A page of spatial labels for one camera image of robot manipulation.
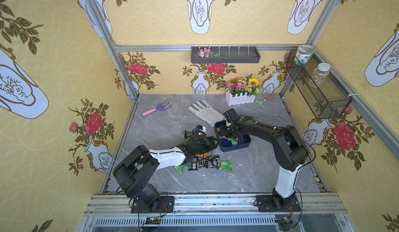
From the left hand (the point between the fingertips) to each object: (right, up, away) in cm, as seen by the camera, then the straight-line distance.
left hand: (213, 140), depth 88 cm
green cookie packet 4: (0, +1, -8) cm, 8 cm away
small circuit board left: (-29, -34, -15) cm, 48 cm away
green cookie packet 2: (+7, -13, -2) cm, 15 cm away
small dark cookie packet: (-16, +2, +9) cm, 19 cm away
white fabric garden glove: (-4, +16, +23) cm, 28 cm away
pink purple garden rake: (-38, +19, +28) cm, 51 cm away
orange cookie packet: (-5, -5, -11) cm, 13 cm away
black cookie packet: (-11, -14, -2) cm, 18 cm away
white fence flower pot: (+21, +31, +18) cm, 41 cm away
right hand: (+9, +4, +10) cm, 14 cm away
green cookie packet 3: (+13, -2, +5) cm, 14 cm away
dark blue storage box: (+9, -3, +6) cm, 12 cm away
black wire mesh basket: (+58, +25, -6) cm, 64 cm away
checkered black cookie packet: (+1, -12, -2) cm, 13 cm away
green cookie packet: (-19, -15, -2) cm, 24 cm away
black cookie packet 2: (-6, -12, -2) cm, 13 cm away
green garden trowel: (+38, +22, +29) cm, 53 cm away
